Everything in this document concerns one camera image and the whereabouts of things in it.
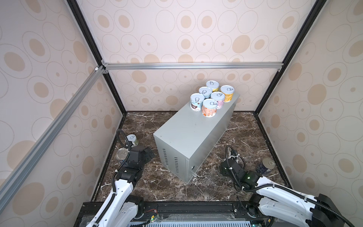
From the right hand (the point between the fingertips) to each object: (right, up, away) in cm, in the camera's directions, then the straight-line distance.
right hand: (226, 164), depth 85 cm
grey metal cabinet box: (-25, +16, -25) cm, 38 cm away
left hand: (-46, +10, -4) cm, 47 cm away
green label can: (-61, +15, +12) cm, 64 cm away
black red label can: (+21, +1, -6) cm, 22 cm away
